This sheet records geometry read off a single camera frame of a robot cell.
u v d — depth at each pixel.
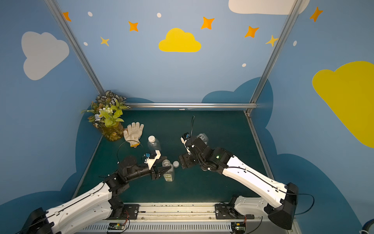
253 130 1.15
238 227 0.72
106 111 0.88
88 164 0.96
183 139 0.64
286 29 0.77
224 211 0.75
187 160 0.62
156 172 0.65
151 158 0.62
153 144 0.89
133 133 1.05
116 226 0.72
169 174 0.77
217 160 0.47
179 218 0.73
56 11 0.70
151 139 0.84
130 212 0.75
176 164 0.90
